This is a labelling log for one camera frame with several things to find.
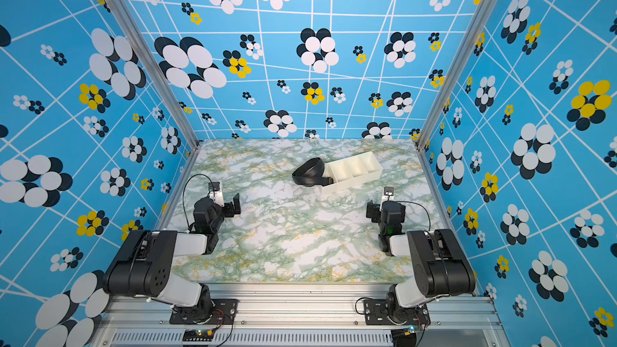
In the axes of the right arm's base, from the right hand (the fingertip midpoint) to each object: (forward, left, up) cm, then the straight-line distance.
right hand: (389, 201), depth 94 cm
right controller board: (-43, +2, -6) cm, 43 cm away
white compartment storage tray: (+18, +13, -3) cm, 22 cm away
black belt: (+9, +31, +6) cm, 33 cm away
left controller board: (-43, +64, -6) cm, 78 cm away
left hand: (+1, +63, +4) cm, 63 cm away
